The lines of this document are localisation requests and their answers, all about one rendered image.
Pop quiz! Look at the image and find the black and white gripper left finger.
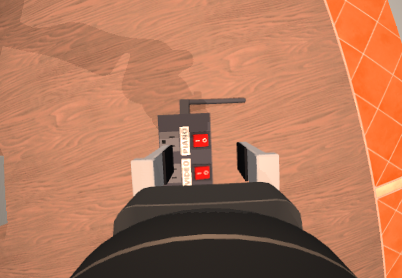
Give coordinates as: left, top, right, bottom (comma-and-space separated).
131, 145, 174, 197

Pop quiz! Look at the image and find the dark grey power strip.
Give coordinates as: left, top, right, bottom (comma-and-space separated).
157, 98, 246, 186

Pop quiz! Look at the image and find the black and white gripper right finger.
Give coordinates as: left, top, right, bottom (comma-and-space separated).
236, 142, 279, 190

